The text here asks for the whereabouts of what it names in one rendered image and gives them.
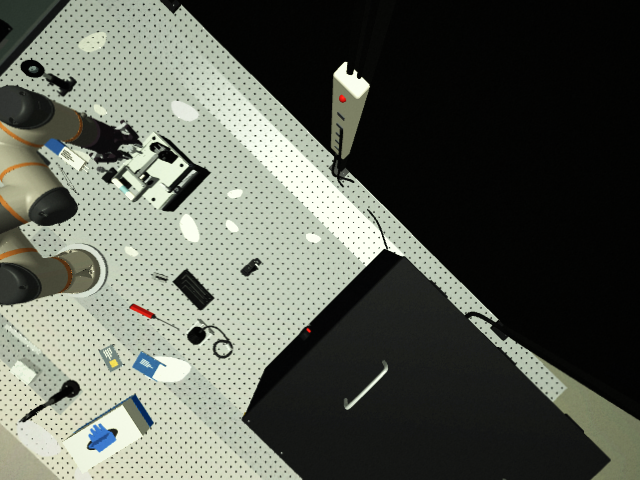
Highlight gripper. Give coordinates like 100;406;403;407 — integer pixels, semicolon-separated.
91;118;145;165

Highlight blue card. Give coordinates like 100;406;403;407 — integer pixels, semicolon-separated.
131;351;169;381

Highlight thin metal hex key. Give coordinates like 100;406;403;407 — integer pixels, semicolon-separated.
53;166;80;195

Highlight clear cyan etalon cell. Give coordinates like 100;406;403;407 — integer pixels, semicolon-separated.
112;178;138;202

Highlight white box with blue glove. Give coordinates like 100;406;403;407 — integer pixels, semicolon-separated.
61;394;155;474

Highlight black ribbed tray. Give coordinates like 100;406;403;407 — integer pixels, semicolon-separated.
172;268;216;309

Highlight black round sensor with cable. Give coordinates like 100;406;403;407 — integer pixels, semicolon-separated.
186;320;235;360

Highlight black post holder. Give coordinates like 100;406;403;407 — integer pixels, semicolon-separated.
42;72;77;97

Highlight blue and white box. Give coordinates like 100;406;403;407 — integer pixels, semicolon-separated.
43;139;93;175

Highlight grey card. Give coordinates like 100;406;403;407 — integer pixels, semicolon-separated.
99;345;124;373

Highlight black cable with plug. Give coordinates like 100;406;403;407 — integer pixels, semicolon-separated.
464;310;510;342

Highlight red handled screwdriver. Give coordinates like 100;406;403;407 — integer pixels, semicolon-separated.
129;302;181;332

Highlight white pendant control box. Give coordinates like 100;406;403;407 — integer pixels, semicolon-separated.
331;61;372;157

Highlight black round base with rod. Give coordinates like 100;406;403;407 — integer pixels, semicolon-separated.
19;379;82;424

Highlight small white block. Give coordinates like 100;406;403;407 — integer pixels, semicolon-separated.
9;360;38;384

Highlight black cabinet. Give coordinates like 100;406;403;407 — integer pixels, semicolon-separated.
241;249;612;480

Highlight silver cabinet handle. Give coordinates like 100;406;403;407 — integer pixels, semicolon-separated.
342;360;390;412

